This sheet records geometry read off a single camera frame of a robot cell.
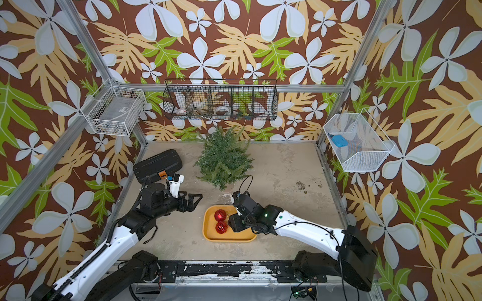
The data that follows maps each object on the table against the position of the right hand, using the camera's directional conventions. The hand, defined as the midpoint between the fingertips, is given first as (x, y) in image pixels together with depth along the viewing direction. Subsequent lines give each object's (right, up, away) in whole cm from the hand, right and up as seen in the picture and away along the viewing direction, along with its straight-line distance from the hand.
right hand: (231, 221), depth 79 cm
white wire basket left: (-54, +49, +6) cm, 73 cm away
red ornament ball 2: (-6, 0, +7) cm, 9 cm away
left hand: (-15, +12, -1) cm, 20 cm away
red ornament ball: (-4, -3, +2) cm, 6 cm away
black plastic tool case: (-42, +23, +23) cm, 53 cm away
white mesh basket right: (+58, +34, +5) cm, 67 cm away
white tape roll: (-6, +53, +20) cm, 57 cm away
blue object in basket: (+51, +35, +8) cm, 62 cm away
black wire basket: (-6, +58, +19) cm, 62 cm away
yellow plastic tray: (-10, -7, +4) cm, 13 cm away
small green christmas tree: (-3, +26, -5) cm, 27 cm away
